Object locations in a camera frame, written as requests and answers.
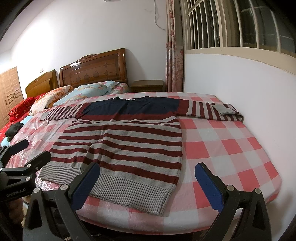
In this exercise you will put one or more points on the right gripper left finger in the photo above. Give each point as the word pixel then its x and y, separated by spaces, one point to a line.
pixel 41 223

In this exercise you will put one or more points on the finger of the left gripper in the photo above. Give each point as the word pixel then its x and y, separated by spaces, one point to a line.
pixel 15 175
pixel 8 151

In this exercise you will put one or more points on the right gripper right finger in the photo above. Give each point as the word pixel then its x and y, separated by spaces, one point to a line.
pixel 253 223

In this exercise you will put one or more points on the striped knit sweater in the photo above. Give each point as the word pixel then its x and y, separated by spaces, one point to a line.
pixel 136 142

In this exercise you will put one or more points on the small black cloth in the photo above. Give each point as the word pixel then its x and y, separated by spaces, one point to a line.
pixel 13 129

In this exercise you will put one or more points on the red blanket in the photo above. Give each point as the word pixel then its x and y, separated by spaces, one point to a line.
pixel 21 110

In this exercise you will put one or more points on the wooden louvered wardrobe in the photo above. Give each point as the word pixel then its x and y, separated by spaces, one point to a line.
pixel 11 93

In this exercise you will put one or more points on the orange floral pillow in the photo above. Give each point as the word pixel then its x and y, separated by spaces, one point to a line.
pixel 47 100

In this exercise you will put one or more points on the pink checkered bed sheet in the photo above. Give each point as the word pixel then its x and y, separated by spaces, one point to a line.
pixel 227 148

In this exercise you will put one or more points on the light wooden headboard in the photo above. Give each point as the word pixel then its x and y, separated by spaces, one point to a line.
pixel 43 84

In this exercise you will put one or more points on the light blue floral pillow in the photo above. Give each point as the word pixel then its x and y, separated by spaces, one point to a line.
pixel 87 91

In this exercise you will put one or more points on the dark wooden nightstand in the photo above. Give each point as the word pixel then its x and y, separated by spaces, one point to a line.
pixel 148 86

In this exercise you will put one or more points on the dark wooden headboard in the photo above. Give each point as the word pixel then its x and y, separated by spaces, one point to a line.
pixel 110 65

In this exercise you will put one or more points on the pink floral curtain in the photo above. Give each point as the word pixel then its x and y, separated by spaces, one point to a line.
pixel 174 47

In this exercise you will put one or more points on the window with white bars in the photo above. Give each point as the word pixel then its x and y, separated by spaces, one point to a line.
pixel 246 29

